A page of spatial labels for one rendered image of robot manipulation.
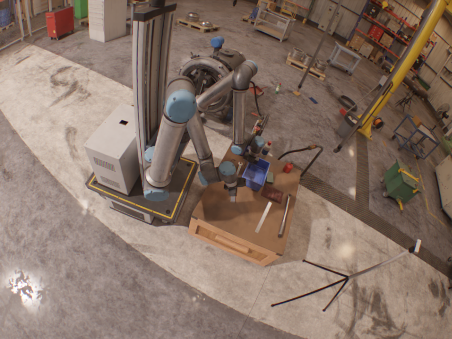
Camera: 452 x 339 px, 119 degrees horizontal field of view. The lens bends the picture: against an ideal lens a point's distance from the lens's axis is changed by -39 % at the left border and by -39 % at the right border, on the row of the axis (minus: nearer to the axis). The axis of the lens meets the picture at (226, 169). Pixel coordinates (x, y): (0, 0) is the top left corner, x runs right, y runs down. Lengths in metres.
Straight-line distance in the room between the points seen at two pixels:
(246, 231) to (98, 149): 1.28
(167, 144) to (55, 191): 1.90
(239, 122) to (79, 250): 1.83
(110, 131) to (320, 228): 2.45
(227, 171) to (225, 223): 0.61
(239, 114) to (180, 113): 0.68
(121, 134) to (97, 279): 1.28
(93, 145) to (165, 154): 0.80
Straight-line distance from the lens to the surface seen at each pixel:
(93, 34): 6.40
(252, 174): 2.05
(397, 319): 3.50
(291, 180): 2.21
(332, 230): 2.87
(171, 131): 0.91
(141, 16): 1.04
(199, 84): 2.70
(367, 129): 5.34
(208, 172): 1.25
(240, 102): 1.40
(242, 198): 1.87
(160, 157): 1.03
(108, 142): 1.67
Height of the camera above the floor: 2.01
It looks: 50 degrees down
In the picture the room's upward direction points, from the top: 21 degrees clockwise
